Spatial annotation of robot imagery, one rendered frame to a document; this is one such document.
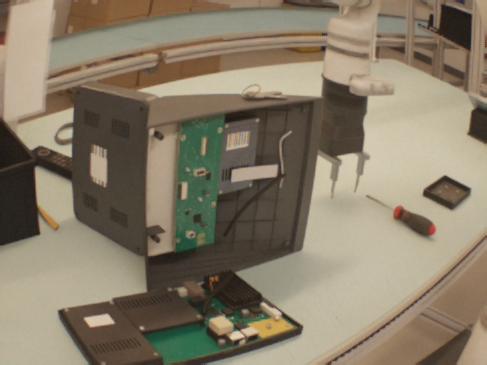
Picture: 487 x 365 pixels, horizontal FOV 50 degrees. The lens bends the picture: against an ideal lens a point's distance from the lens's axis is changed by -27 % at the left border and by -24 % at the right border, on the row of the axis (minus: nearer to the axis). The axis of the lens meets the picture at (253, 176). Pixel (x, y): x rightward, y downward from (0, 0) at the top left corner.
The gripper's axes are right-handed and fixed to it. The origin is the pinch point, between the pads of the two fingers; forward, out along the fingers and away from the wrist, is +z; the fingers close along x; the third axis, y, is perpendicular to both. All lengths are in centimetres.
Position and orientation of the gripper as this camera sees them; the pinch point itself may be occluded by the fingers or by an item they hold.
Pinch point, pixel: (343, 194)
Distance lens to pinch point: 101.1
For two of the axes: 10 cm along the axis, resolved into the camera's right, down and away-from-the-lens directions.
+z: -1.0, 9.1, 4.0
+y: -5.6, -3.9, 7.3
